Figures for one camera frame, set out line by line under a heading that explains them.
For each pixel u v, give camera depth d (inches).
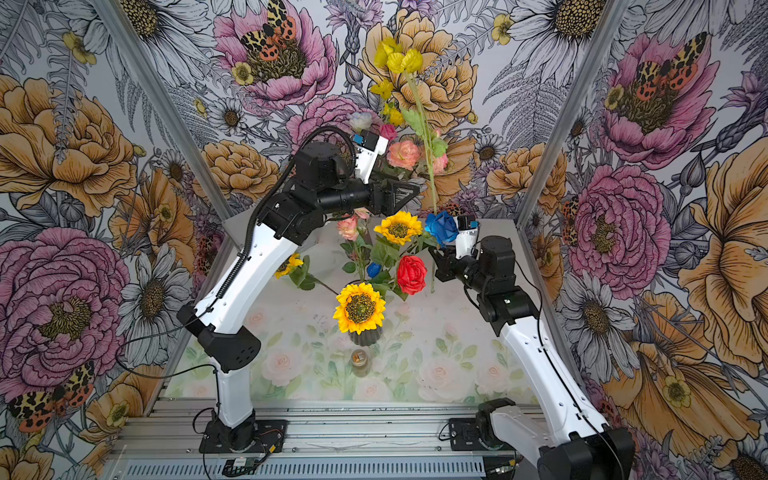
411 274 23.9
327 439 29.8
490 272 21.3
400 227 24.7
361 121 34.4
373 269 27.8
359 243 26.9
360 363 30.7
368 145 21.1
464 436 28.9
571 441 15.1
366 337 33.5
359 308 20.6
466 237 25.0
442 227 23.4
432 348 35.4
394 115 33.6
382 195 22.0
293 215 18.8
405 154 27.6
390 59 20.4
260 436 29.1
